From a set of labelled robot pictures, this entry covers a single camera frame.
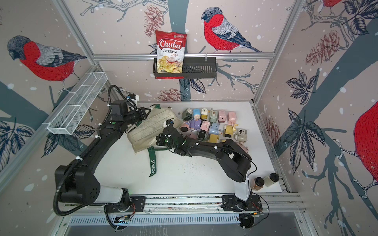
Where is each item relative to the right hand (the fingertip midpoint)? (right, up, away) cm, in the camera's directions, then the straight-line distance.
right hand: (154, 137), depth 82 cm
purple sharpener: (+24, +6, +18) cm, 30 cm away
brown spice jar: (+54, -21, -12) cm, 59 cm away
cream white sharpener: (+54, -1, +13) cm, 56 cm away
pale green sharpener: (+37, +10, +22) cm, 44 cm away
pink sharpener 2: (+31, +5, +16) cm, 35 cm away
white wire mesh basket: (-40, +16, -6) cm, 44 cm away
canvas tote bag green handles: (-12, -2, +17) cm, 21 cm away
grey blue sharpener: (+37, +3, +16) cm, 40 cm away
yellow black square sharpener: (+47, +2, +16) cm, 49 cm away
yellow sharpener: (+31, +13, +24) cm, 41 cm away
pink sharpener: (+43, +11, +21) cm, 49 cm away
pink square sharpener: (+50, +12, +20) cm, 55 cm away
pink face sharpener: (+17, +4, +15) cm, 23 cm away
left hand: (-1, +18, -1) cm, 18 cm away
